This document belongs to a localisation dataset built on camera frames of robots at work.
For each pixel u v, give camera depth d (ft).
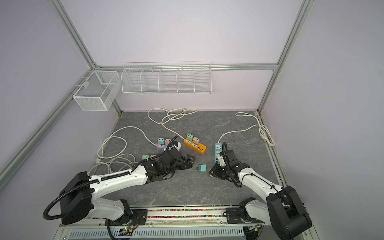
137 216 2.42
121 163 3.01
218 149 3.16
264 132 3.57
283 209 1.35
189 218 2.43
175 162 2.02
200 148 3.16
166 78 3.26
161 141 3.12
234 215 2.43
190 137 3.16
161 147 3.16
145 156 2.03
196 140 3.15
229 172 2.15
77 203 1.32
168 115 3.88
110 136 3.48
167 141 3.09
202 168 2.91
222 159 2.68
